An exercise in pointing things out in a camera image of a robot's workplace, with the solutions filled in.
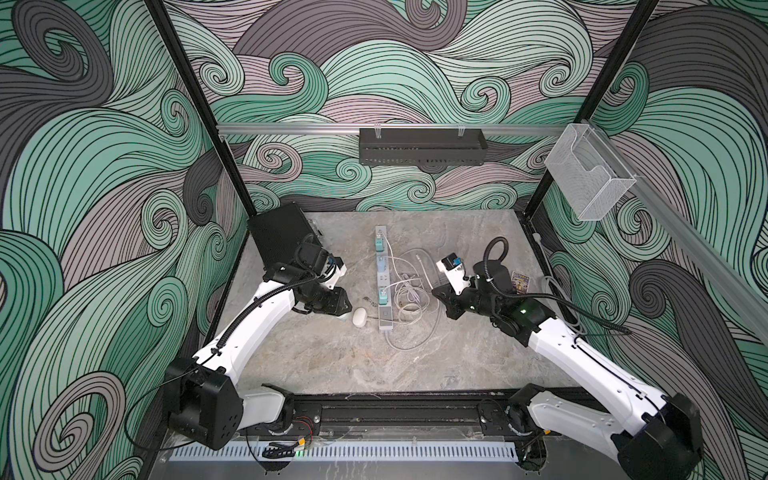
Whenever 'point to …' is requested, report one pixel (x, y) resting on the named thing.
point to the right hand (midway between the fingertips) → (432, 292)
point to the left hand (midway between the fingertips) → (343, 304)
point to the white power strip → (383, 287)
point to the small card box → (520, 282)
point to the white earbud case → (359, 317)
